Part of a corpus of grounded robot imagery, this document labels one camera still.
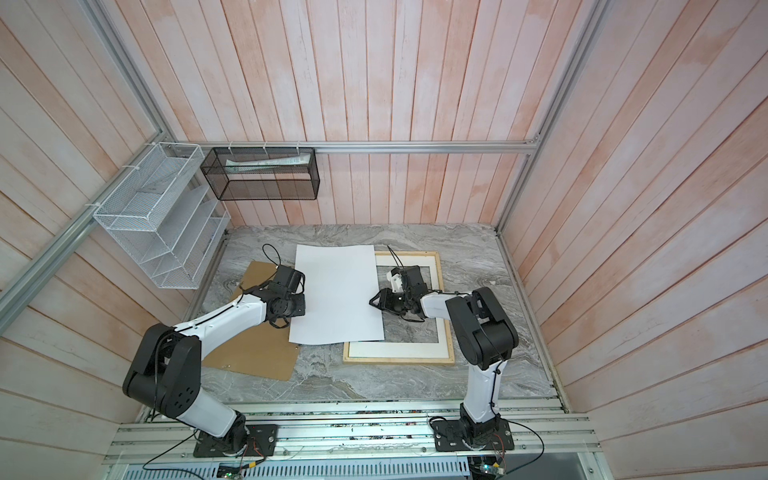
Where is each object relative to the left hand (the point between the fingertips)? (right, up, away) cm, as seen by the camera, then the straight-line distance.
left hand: (296, 310), depth 92 cm
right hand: (+24, +2, +5) cm, 25 cm away
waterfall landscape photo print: (+12, +7, +12) cm, 19 cm away
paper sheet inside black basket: (-19, +45, -2) cm, 48 cm away
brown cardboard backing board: (-8, -12, -4) cm, 15 cm away
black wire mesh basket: (-16, +47, +13) cm, 51 cm away
